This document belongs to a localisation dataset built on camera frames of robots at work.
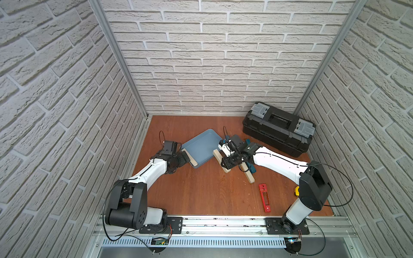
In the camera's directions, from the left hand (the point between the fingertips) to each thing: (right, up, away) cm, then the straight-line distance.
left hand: (185, 158), depth 90 cm
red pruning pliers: (+43, -15, -7) cm, 46 cm away
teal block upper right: (+40, +9, +15) cm, 44 cm away
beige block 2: (+19, +3, -5) cm, 20 cm away
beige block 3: (+36, -6, +3) cm, 36 cm away
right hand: (+23, -1, -5) cm, 24 cm away
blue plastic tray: (+9, +6, +13) cm, 17 cm away
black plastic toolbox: (+55, +17, 0) cm, 58 cm away
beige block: (+5, -3, +1) cm, 6 cm away
